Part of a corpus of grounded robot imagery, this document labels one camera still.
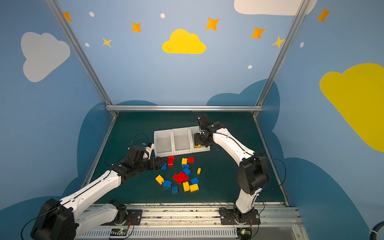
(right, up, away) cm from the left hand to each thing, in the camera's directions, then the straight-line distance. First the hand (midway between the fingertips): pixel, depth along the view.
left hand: (160, 159), depth 84 cm
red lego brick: (+5, -2, +9) cm, 10 cm away
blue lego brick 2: (+20, -13, +2) cm, 24 cm away
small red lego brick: (+18, -3, +11) cm, 21 cm away
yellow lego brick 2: (0, -12, 0) cm, 12 cm away
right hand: (+24, +10, +4) cm, 26 cm away
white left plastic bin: (-2, +8, +19) cm, 21 cm away
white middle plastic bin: (+11, +9, +19) cm, 24 cm away
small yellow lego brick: (+23, -8, +5) cm, 25 cm away
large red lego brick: (+12, -11, +2) cm, 16 cm away
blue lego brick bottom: (+9, -16, -2) cm, 19 cm away
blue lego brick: (+4, -14, 0) cm, 15 cm away
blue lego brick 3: (+15, -8, +4) cm, 18 cm away
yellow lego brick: (+22, +8, -4) cm, 24 cm away
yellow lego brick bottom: (+15, -15, -2) cm, 21 cm away
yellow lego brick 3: (+13, -3, +8) cm, 16 cm away
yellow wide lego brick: (+20, -16, -1) cm, 25 cm away
